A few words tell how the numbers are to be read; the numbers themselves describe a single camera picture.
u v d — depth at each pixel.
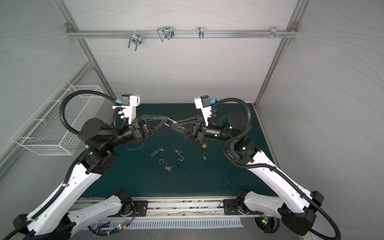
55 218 0.38
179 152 0.93
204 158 0.91
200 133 0.43
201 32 0.78
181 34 0.80
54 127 0.66
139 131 0.41
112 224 0.70
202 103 0.43
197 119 0.47
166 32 0.77
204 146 0.96
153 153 0.93
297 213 0.39
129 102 0.42
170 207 0.75
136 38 0.80
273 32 0.76
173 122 0.46
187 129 0.48
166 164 0.88
